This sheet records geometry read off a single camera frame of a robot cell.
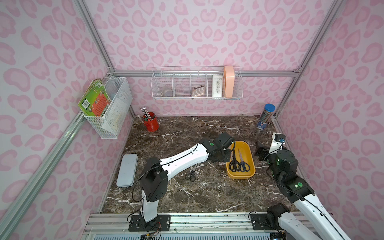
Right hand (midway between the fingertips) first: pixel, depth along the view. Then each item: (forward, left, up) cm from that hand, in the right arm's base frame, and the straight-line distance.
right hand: (264, 141), depth 72 cm
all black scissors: (0, +10, -27) cm, 29 cm away
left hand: (-2, +16, -11) cm, 20 cm away
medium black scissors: (-8, +37, -26) cm, 46 cm away
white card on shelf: (+37, +21, +5) cm, 43 cm away
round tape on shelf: (+34, +52, +3) cm, 62 cm away
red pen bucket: (+30, +68, -24) cm, 77 cm away
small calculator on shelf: (+36, +33, +2) cm, 49 cm away
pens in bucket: (+33, +70, -14) cm, 79 cm away
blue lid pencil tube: (+30, -13, -14) cm, 35 cm away
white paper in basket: (+15, +78, +2) cm, 80 cm away
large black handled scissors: (-2, +5, -25) cm, 26 cm away
